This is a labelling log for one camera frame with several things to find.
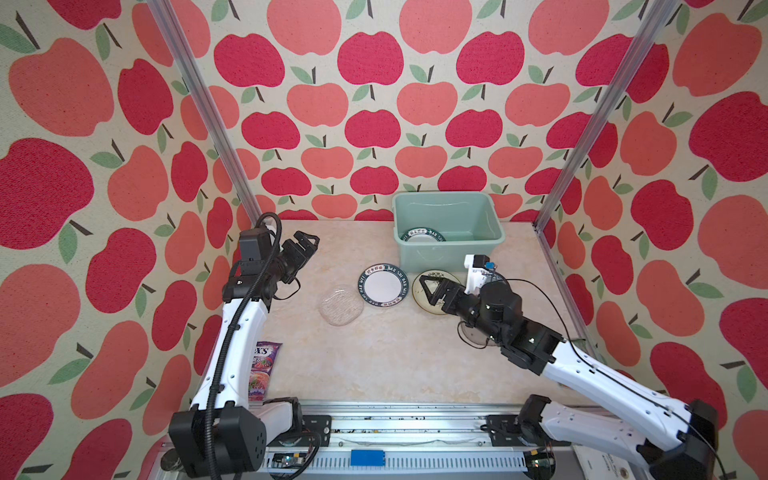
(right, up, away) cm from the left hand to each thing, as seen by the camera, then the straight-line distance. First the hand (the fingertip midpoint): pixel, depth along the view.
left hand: (316, 248), depth 77 cm
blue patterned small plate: (+57, -10, +28) cm, 65 cm away
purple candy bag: (-17, -31, +8) cm, 36 cm away
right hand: (+31, -7, -7) cm, 33 cm away
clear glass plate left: (+3, -19, +22) cm, 29 cm away
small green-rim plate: (+33, +6, +38) cm, 51 cm away
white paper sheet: (+68, -51, -8) cm, 85 cm away
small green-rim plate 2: (+17, -13, +26) cm, 33 cm away
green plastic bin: (+50, +11, +34) cm, 62 cm away
